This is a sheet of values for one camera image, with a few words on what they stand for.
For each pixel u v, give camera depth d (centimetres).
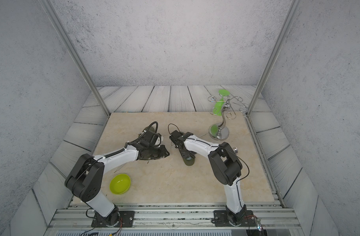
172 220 74
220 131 107
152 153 76
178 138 70
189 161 90
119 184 83
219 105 101
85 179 46
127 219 73
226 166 51
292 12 72
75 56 87
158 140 76
